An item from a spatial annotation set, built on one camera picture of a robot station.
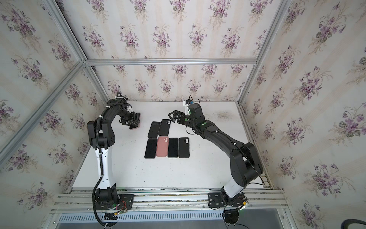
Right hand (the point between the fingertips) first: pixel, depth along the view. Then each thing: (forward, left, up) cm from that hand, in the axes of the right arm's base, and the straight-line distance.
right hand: (172, 116), depth 82 cm
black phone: (+6, +15, -21) cm, 27 cm away
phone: (-9, +15, -22) cm, 28 cm away
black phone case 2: (-10, -7, -23) cm, 26 cm away
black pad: (-9, +1, -22) cm, 23 cm away
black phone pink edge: (+10, +29, -19) cm, 37 cm away
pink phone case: (-7, +8, -23) cm, 25 cm away
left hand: (+12, +30, -19) cm, 37 cm away
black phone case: (+8, +8, -22) cm, 25 cm away
